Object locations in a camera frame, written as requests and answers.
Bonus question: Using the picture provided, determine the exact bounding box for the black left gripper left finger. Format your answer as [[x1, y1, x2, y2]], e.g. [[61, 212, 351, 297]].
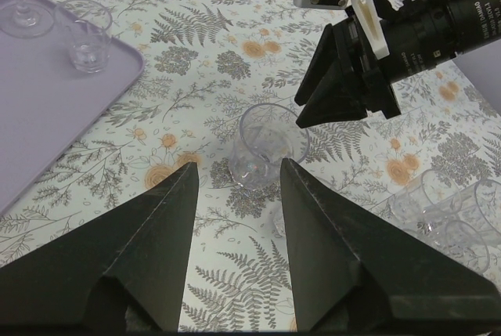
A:
[[1, 163, 198, 332]]

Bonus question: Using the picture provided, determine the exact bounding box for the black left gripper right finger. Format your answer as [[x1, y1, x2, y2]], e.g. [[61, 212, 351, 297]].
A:
[[280, 158, 500, 332]]

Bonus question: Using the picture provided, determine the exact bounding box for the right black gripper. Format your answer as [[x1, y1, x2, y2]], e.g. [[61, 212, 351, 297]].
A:
[[294, 10, 455, 128]]

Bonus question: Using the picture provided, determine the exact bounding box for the large clear tumbler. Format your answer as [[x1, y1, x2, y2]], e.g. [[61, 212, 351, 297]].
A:
[[453, 179, 500, 247], [229, 103, 311, 191]]

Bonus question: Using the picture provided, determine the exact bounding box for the small clear glass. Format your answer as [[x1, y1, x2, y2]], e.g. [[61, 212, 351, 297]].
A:
[[272, 206, 286, 237], [434, 220, 490, 274], [53, 0, 114, 73]]

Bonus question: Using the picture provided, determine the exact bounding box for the clear champagne flute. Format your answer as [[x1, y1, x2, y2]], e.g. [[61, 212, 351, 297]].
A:
[[1, 0, 54, 39]]

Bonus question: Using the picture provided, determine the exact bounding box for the purple plastic tray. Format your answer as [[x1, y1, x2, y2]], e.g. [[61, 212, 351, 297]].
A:
[[0, 0, 146, 215]]

